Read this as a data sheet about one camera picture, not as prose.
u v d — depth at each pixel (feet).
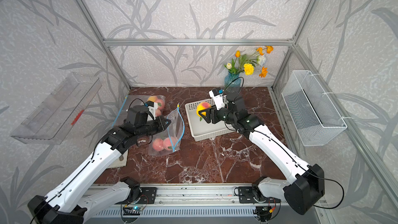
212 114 2.07
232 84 3.76
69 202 1.26
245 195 2.36
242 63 3.30
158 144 2.65
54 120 2.19
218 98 2.11
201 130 2.93
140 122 1.81
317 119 1.96
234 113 1.80
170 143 2.31
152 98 3.61
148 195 2.42
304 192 1.23
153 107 2.20
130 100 3.70
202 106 2.29
